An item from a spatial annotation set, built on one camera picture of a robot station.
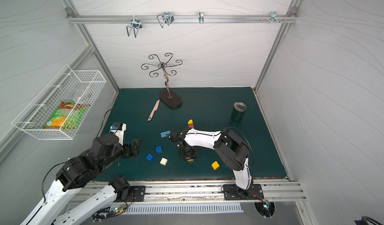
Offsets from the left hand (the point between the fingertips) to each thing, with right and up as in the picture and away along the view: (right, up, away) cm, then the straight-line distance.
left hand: (133, 141), depth 68 cm
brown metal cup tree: (+13, +20, +47) cm, 53 cm away
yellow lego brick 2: (+26, -14, +14) cm, 32 cm away
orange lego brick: (+26, +3, +31) cm, 40 cm away
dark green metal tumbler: (+57, +13, +26) cm, 64 cm away
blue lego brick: (+7, -10, +21) cm, 24 cm away
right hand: (+25, -14, +18) cm, 34 cm away
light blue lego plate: (+8, -3, +27) cm, 28 cm away
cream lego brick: (+11, -15, +15) cm, 24 cm away
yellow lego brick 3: (+40, -17, +13) cm, 45 cm away
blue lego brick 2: (+3, -14, +16) cm, 21 cm away
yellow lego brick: (+26, +5, +31) cm, 40 cm away
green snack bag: (-26, +12, -5) cm, 29 cm away
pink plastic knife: (-1, +13, +40) cm, 42 cm away
